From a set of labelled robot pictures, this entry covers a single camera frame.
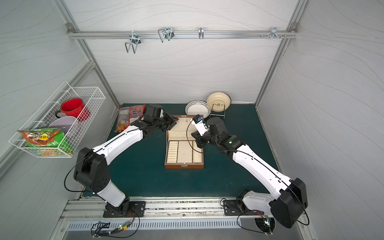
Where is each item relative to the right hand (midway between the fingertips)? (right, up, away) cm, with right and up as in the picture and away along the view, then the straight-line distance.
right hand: (193, 132), depth 75 cm
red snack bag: (-49, +9, +33) cm, 60 cm away
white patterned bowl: (+4, +16, +43) cm, 46 cm away
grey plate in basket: (-57, +5, -10) cm, 58 cm away
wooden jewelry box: (-7, -13, +13) cm, 20 cm away
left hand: (-8, +7, +8) cm, 13 cm away
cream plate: (+18, +19, +29) cm, 39 cm away
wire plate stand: (+19, +9, +39) cm, 45 cm away
